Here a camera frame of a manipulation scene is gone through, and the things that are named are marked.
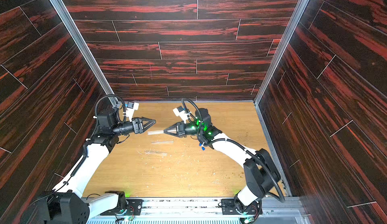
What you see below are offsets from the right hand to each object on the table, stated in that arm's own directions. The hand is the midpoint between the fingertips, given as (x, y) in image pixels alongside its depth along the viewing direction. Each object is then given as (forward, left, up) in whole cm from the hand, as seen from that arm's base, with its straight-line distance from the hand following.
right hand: (166, 129), depth 70 cm
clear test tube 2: (+8, +8, -27) cm, 29 cm away
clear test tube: (-2, +5, 0) cm, 5 cm away
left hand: (+4, +7, +1) cm, 8 cm away
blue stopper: (+8, -16, -28) cm, 34 cm away
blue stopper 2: (+5, -18, -28) cm, 34 cm away
